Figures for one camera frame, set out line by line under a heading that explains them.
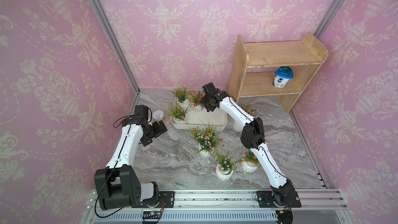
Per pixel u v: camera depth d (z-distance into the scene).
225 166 0.71
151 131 0.70
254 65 0.73
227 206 0.74
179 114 0.90
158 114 1.00
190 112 0.95
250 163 0.77
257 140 0.67
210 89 0.82
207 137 0.79
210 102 0.83
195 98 0.98
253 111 0.92
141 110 0.66
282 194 0.65
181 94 0.99
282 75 0.87
